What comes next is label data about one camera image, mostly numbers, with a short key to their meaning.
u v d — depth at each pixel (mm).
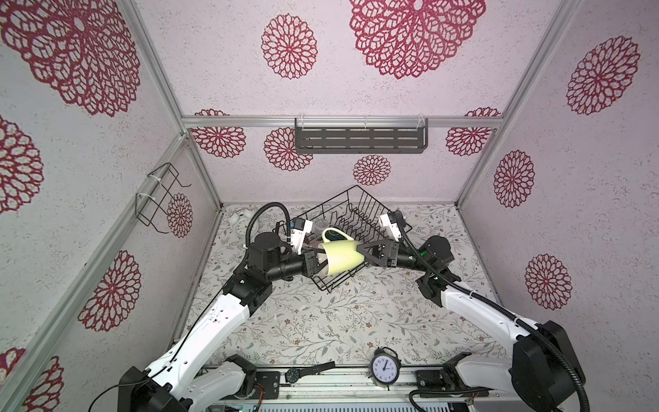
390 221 637
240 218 1019
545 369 407
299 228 625
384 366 747
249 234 523
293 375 749
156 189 777
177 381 393
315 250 647
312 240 634
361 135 945
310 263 595
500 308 484
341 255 615
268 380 751
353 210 1101
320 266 638
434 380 734
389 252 591
